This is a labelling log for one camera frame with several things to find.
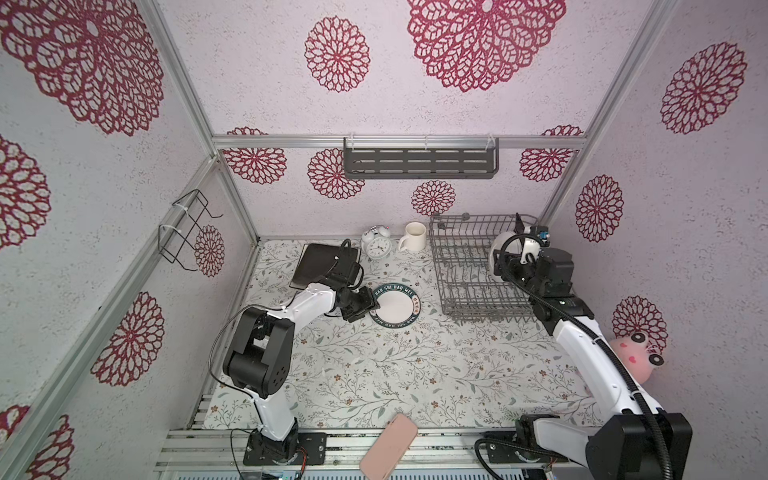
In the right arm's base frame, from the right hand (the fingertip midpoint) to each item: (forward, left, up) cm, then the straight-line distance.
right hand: (509, 248), depth 78 cm
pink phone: (-43, +31, -26) cm, 59 cm away
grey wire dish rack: (+8, +4, -29) cm, 30 cm away
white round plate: (0, +28, -30) cm, 41 cm away
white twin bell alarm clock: (+21, +37, -20) cm, 47 cm away
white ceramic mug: (+26, +23, -22) cm, 41 cm away
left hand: (-7, +36, -21) cm, 42 cm away
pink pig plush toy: (-23, -29, -13) cm, 39 cm away
